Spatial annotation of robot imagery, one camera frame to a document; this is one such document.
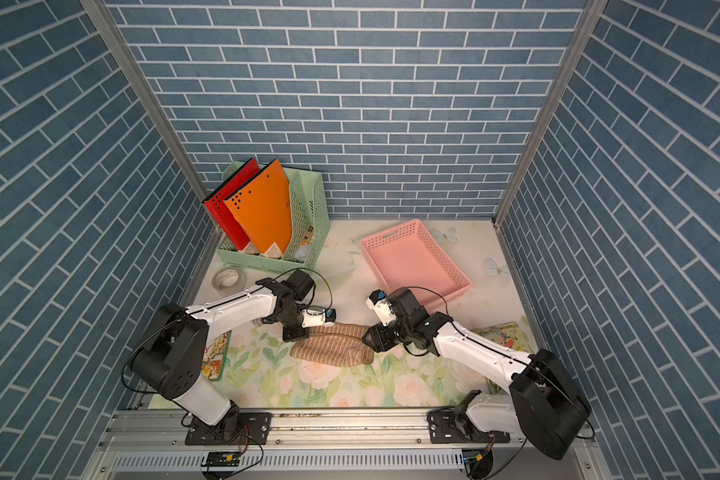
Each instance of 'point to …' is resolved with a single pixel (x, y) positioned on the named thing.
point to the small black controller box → (221, 459)
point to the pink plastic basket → (410, 256)
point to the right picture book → (505, 334)
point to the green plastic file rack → (310, 224)
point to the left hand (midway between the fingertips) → (310, 330)
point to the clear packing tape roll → (229, 280)
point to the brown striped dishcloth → (332, 345)
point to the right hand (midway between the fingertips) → (371, 336)
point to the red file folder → (216, 203)
